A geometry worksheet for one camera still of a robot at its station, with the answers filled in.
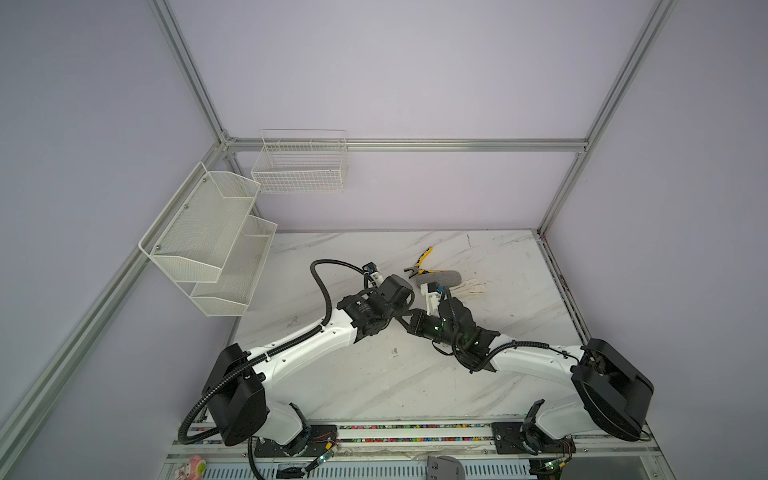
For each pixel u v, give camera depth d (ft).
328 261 2.30
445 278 3.34
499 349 1.88
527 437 2.15
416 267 3.60
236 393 1.32
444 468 2.30
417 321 2.50
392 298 1.92
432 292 2.47
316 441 2.41
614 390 1.41
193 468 2.21
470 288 3.33
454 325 2.01
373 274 2.34
